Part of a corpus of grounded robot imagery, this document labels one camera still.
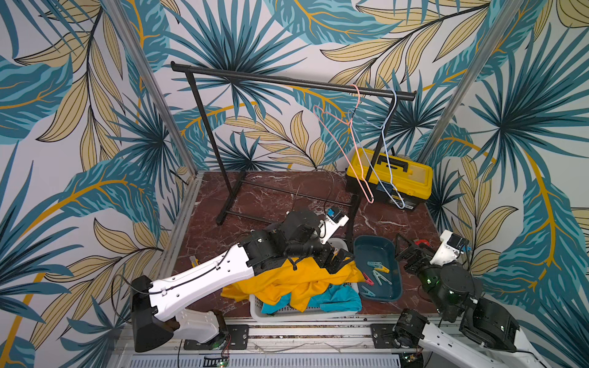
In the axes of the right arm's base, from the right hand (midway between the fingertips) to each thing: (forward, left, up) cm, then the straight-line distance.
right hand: (407, 241), depth 64 cm
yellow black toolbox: (+35, -9, -13) cm, 38 cm away
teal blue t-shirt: (-9, +19, -20) cm, 29 cm away
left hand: (-1, +19, -1) cm, 19 cm away
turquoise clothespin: (-5, +5, -28) cm, 29 cm away
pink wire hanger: (+60, +5, -2) cm, 60 cm away
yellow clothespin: (+3, -3, -28) cm, 29 cm away
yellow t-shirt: (-5, +30, -15) cm, 34 cm away
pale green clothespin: (0, 0, -28) cm, 28 cm away
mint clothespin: (+5, 0, -28) cm, 28 cm away
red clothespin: (-1, +4, -28) cm, 28 cm away
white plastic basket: (+9, +14, -19) cm, 25 cm away
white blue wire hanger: (+58, -14, -16) cm, 62 cm away
